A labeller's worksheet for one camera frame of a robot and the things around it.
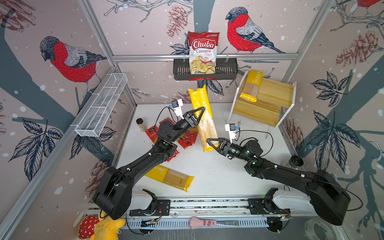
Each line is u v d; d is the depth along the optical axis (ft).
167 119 3.53
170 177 2.69
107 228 2.04
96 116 2.39
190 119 2.01
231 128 2.15
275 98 2.56
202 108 2.13
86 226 2.09
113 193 1.33
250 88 2.65
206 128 2.19
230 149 2.08
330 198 1.35
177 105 2.07
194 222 2.24
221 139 2.19
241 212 2.39
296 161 2.55
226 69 3.11
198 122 2.08
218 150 2.11
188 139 3.17
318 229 2.16
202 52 2.80
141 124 3.25
